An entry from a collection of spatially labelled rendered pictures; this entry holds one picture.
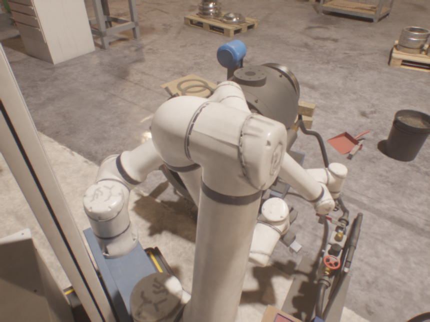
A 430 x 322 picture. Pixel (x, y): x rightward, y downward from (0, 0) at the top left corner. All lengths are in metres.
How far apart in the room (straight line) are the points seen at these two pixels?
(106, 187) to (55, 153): 1.98
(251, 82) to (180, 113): 1.48
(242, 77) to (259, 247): 1.26
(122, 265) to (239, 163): 0.97
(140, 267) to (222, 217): 0.83
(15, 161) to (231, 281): 0.47
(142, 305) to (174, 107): 0.59
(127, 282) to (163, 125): 0.88
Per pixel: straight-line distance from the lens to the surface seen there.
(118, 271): 1.37
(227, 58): 2.25
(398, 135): 3.11
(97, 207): 1.24
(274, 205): 1.04
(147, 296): 0.97
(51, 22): 5.22
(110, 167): 1.37
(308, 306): 2.00
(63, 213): 0.73
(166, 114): 0.57
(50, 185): 0.68
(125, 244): 1.38
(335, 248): 1.62
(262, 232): 1.03
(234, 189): 0.53
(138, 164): 1.31
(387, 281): 2.27
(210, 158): 0.52
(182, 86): 4.11
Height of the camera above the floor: 1.74
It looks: 39 degrees down
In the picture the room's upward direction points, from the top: straight up
